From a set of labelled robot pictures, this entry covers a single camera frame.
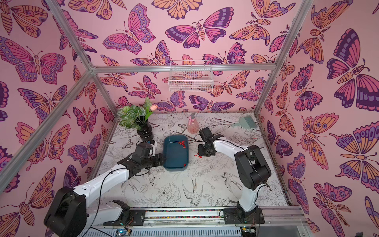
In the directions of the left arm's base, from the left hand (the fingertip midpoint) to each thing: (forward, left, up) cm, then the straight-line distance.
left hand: (165, 157), depth 86 cm
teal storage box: (+10, -5, -6) cm, 13 cm away
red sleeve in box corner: (-1, -11, -8) cm, 13 cm away
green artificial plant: (+17, +19, +17) cm, 31 cm away
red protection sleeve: (+4, -21, -8) cm, 23 cm away
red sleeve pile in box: (+14, -9, -7) cm, 18 cm away
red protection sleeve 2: (+5, -18, -8) cm, 20 cm away
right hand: (+6, -20, -6) cm, 21 cm away
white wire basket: (+45, -15, +25) cm, 53 cm away
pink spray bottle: (+34, -15, -12) cm, 39 cm away
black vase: (+18, +15, +1) cm, 24 cm away
